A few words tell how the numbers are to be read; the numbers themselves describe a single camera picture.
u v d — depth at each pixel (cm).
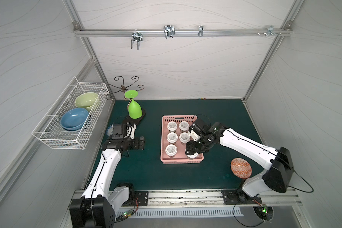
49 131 58
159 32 76
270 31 77
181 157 88
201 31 79
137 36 78
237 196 64
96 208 37
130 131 69
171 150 84
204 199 75
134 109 83
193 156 73
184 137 90
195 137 71
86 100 73
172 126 96
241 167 83
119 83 88
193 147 67
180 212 70
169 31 76
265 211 72
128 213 69
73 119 64
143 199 74
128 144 71
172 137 90
